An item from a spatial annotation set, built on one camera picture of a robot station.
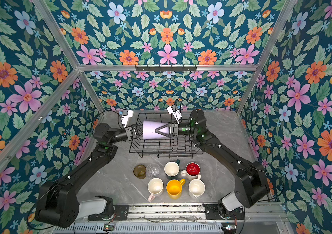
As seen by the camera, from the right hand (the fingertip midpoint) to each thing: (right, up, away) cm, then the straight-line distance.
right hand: (158, 129), depth 65 cm
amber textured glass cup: (-14, -26, +21) cm, 36 cm away
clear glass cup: (-5, -24, +17) cm, 30 cm away
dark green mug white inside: (+5, -25, +23) cm, 35 cm away
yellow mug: (+7, -34, +15) cm, 38 cm away
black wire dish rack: (+11, -13, +32) cm, 36 cm away
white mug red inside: (+18, -25, +21) cm, 38 cm away
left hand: (-5, +1, 0) cm, 5 cm away
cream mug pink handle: (-4, -33, +15) cm, 36 cm away
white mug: (+20, -33, +16) cm, 42 cm away
